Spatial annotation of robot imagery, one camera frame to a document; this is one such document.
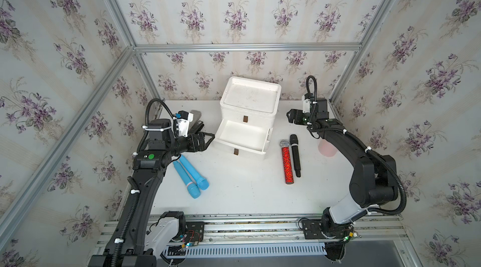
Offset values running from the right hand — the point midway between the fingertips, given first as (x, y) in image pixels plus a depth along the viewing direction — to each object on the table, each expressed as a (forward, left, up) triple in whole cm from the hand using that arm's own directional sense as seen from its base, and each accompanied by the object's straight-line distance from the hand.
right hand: (298, 114), depth 91 cm
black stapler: (+3, +52, -14) cm, 54 cm away
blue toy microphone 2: (-33, +49, -13) cm, 61 cm away
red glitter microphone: (-9, +6, -13) cm, 17 cm away
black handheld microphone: (-6, 0, -15) cm, 16 cm away
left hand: (-20, +42, +10) cm, 47 cm away
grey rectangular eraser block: (+11, +55, -14) cm, 58 cm away
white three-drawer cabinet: (-2, +25, +6) cm, 26 cm away
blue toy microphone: (-30, +46, -13) cm, 56 cm away
